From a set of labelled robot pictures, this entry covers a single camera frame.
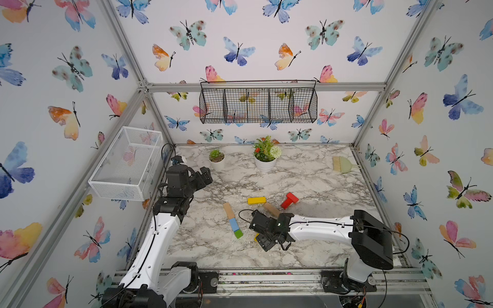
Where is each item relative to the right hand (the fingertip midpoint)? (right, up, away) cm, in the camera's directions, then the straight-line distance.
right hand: (268, 235), depth 82 cm
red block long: (+10, +11, +14) cm, 21 cm away
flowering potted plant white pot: (0, +35, +11) cm, 37 cm away
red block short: (+14, +13, +15) cm, 24 cm away
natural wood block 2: (+2, +8, +11) cm, 14 cm away
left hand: (-27, +27, -4) cm, 39 cm away
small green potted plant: (-26, +34, +20) cm, 47 cm away
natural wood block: (-18, +8, +10) cm, 22 cm away
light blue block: (-15, +2, +6) cm, 16 cm away
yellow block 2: (-5, +3, -7) cm, 9 cm away
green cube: (-13, -1, +4) cm, 14 cm away
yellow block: (-5, +12, +14) cm, 19 cm away
